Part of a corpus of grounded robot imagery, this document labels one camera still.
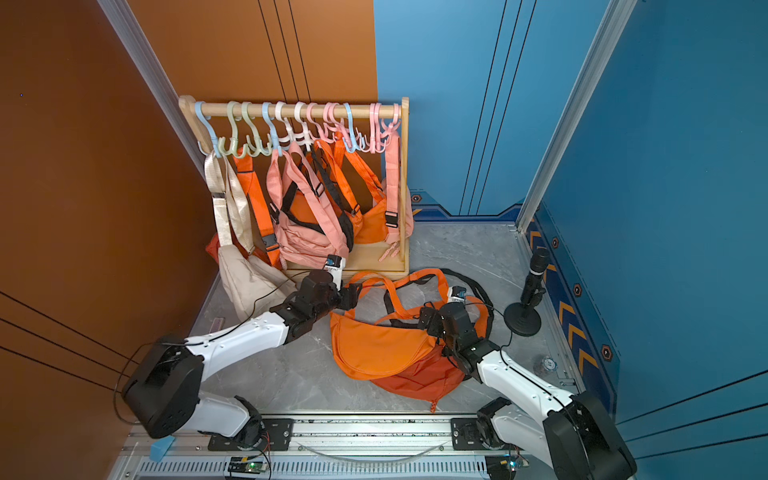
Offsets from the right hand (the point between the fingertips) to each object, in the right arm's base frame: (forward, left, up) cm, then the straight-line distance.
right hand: (433, 313), depth 87 cm
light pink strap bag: (+27, +12, +22) cm, 37 cm away
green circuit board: (-36, +47, -8) cm, 60 cm away
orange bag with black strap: (+26, +22, +21) cm, 40 cm away
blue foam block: (-33, +68, -5) cm, 75 cm away
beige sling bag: (+1, +50, +13) cm, 51 cm away
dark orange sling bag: (-22, +2, -4) cm, 22 cm away
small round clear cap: (-14, -30, -2) cm, 33 cm away
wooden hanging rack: (+23, +13, -5) cm, 27 cm away
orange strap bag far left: (+17, +49, +12) cm, 53 cm away
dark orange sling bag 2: (-16, -1, -4) cm, 17 cm away
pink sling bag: (+26, +40, +8) cm, 49 cm away
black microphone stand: (+1, -28, -5) cm, 29 cm away
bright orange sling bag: (-8, +18, 0) cm, 19 cm away
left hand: (+7, +23, +7) cm, 25 cm away
